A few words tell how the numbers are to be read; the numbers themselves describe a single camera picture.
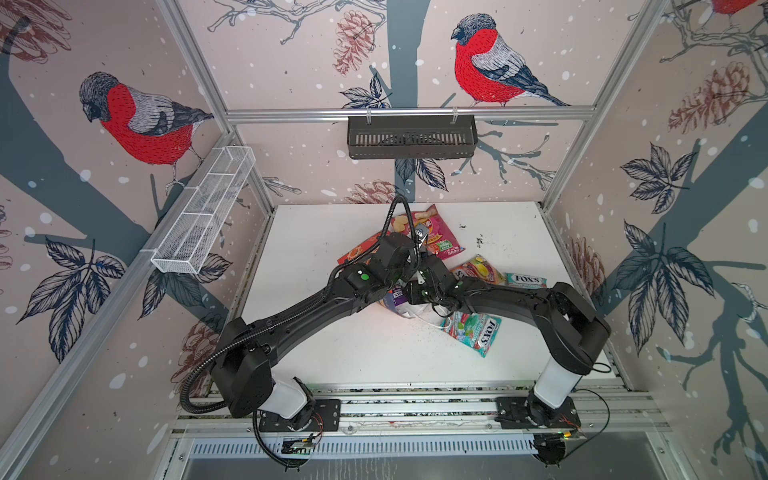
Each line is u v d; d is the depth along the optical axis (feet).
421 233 2.16
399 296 2.95
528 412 2.17
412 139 3.46
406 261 2.01
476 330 2.79
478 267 3.23
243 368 1.33
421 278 2.44
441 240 3.38
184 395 1.24
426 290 2.55
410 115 3.12
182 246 2.33
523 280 3.20
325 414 2.40
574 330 1.54
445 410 2.48
